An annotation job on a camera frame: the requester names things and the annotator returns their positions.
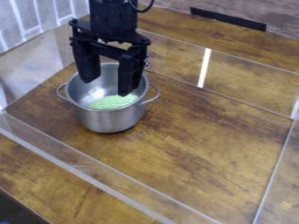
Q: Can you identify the black cable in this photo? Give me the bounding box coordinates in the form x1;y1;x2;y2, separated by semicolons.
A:
126;0;156;13

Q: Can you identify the clear acrylic barrier wall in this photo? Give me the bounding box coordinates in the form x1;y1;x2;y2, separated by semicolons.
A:
0;26;299;224

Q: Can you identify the black wall strip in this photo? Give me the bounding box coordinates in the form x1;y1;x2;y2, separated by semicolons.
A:
190;7;267;32

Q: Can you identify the green textured object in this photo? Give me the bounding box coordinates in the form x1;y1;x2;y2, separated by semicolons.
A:
88;94;137;109

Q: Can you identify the silver metal pot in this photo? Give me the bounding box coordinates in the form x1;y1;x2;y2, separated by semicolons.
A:
56;62;161;133

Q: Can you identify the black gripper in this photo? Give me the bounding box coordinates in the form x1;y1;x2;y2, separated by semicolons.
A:
69;0;150;96

